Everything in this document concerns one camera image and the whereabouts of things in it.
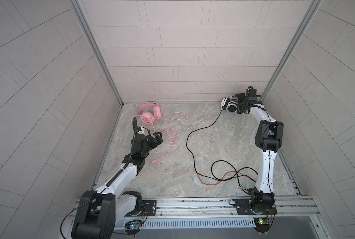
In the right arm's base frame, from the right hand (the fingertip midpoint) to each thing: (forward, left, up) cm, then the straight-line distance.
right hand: (234, 97), depth 107 cm
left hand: (-29, +52, +2) cm, 60 cm away
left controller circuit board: (-70, +63, -7) cm, 95 cm away
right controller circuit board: (-73, +5, -12) cm, 74 cm away
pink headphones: (-8, +62, -1) cm, 62 cm away
